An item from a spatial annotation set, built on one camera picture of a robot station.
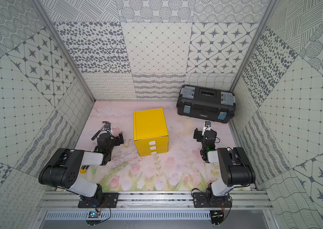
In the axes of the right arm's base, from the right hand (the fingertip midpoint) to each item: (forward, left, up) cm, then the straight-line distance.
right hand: (204, 130), depth 95 cm
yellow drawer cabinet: (-12, +34, +16) cm, 39 cm away
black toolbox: (+16, -3, +10) cm, 19 cm away
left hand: (-3, +61, +1) cm, 61 cm away
